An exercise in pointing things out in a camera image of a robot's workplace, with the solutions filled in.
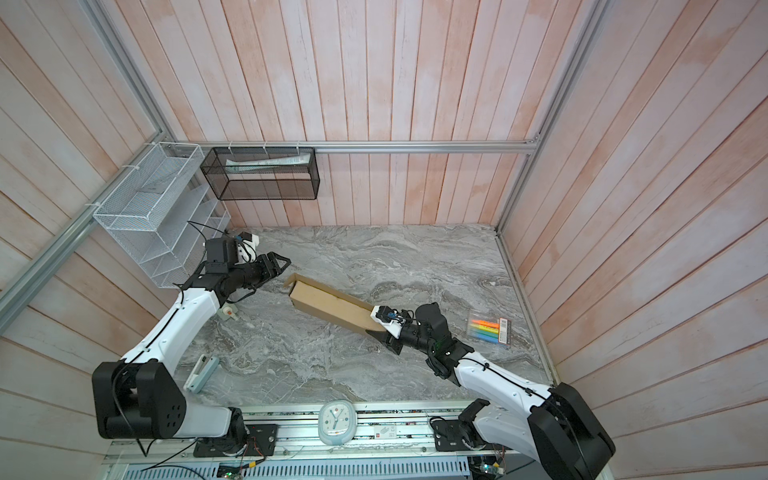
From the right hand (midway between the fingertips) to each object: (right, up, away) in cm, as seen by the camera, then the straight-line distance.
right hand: (374, 320), depth 80 cm
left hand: (-26, +14, +4) cm, 30 cm away
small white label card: (+3, -27, -5) cm, 28 cm away
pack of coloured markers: (+37, -6, +13) cm, 39 cm away
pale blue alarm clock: (-9, -25, -5) cm, 27 cm away
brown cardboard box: (-11, +5, -4) cm, 13 cm away
